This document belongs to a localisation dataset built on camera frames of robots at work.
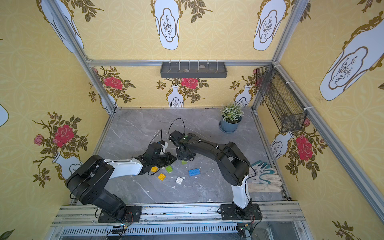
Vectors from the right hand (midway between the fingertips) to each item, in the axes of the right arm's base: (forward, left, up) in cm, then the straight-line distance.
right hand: (183, 158), depth 90 cm
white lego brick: (-12, +1, -2) cm, 12 cm away
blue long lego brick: (-7, -7, -2) cm, 10 cm away
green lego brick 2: (-2, 0, 0) cm, 2 cm away
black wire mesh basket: (+23, -57, +23) cm, 65 cm away
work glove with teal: (-9, -46, -2) cm, 47 cm away
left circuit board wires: (-36, +27, -4) cm, 45 cm away
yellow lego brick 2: (-11, +12, -2) cm, 16 cm away
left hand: (0, +3, -1) cm, 3 cm away
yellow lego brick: (-8, +15, +2) cm, 17 cm away
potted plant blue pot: (+24, -29, +12) cm, 40 cm away
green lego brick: (-6, +8, -2) cm, 10 cm away
